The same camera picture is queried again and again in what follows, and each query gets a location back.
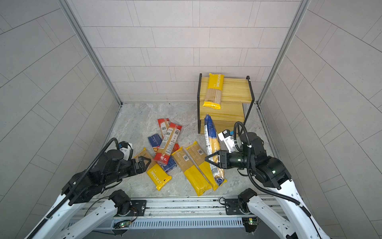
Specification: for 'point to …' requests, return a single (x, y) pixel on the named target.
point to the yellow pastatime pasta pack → (157, 176)
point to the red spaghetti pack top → (163, 154)
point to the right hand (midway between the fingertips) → (209, 161)
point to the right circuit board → (250, 224)
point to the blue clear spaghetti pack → (214, 148)
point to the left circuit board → (122, 224)
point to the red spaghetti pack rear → (163, 124)
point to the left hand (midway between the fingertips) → (148, 162)
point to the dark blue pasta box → (155, 141)
